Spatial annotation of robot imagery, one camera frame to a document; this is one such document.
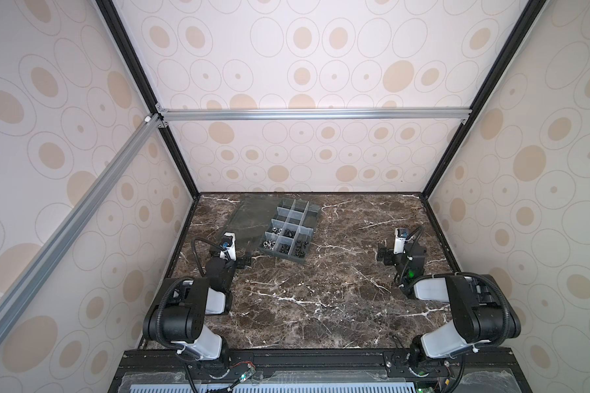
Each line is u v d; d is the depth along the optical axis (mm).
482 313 453
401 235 815
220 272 681
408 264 717
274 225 1062
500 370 729
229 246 757
